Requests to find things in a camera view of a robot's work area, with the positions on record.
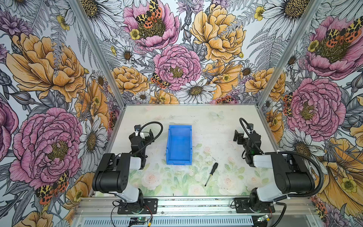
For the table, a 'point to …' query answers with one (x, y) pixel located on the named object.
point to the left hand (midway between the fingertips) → (144, 134)
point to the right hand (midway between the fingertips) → (243, 134)
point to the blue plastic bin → (179, 149)
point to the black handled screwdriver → (215, 166)
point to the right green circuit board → (264, 218)
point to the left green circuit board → (138, 221)
